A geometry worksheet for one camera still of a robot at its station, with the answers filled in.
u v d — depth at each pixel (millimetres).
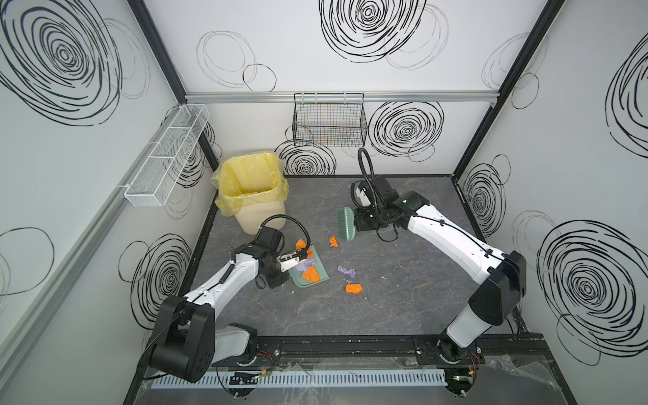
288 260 754
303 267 871
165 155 727
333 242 963
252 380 720
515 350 755
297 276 864
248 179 986
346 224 866
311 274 877
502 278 422
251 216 868
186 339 404
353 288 850
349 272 888
